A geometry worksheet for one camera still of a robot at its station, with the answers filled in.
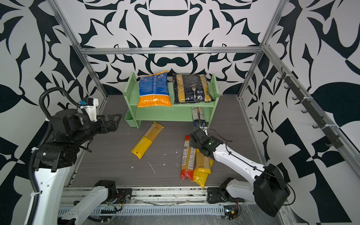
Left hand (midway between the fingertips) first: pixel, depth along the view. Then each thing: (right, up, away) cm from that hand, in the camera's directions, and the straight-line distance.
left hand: (110, 113), depth 61 cm
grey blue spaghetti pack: (+42, -4, +27) cm, 50 cm away
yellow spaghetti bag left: (+6, -21, +29) cm, 37 cm away
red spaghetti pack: (+35, -27, +21) cm, 49 cm away
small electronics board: (+55, -50, +10) cm, 75 cm away
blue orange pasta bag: (+16, +12, +16) cm, 25 cm away
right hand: (+42, -16, +23) cm, 50 cm away
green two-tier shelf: (+29, 0, +30) cm, 41 cm away
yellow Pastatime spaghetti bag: (+43, -31, +18) cm, 56 cm away
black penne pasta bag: (+36, +13, +18) cm, 43 cm away
